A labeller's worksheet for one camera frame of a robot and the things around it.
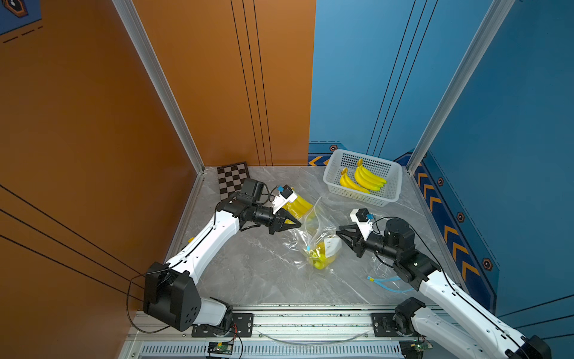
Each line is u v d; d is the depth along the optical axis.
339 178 1.09
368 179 1.12
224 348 0.71
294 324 0.76
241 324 0.74
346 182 1.09
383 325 0.72
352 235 0.66
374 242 0.63
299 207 1.02
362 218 0.61
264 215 0.65
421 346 0.70
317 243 0.72
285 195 0.66
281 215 0.66
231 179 1.12
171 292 0.41
